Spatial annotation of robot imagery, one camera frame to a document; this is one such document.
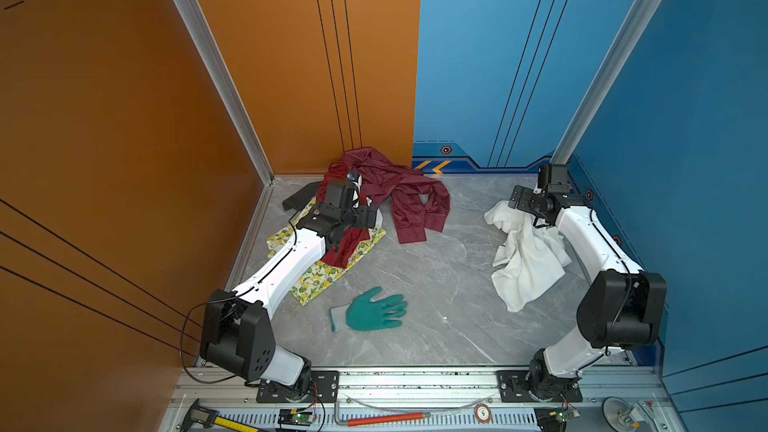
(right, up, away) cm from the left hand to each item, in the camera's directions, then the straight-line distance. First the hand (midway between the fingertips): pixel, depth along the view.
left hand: (360, 202), depth 85 cm
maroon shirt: (+6, +8, +26) cm, 28 cm away
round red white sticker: (+31, -50, -15) cm, 61 cm away
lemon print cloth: (-12, -22, +8) cm, 27 cm away
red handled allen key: (+6, -51, -16) cm, 54 cm away
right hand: (+50, +1, +4) cm, 50 cm away
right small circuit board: (+51, -49, -16) cm, 73 cm away
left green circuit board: (-14, -51, -15) cm, 55 cm away
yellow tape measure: (-27, -51, -17) cm, 61 cm away
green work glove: (+2, -32, +1) cm, 32 cm away
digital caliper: (-36, -50, -16) cm, 63 cm away
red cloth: (-4, -12, +9) cm, 16 cm away
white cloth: (+52, -17, +5) cm, 55 cm away
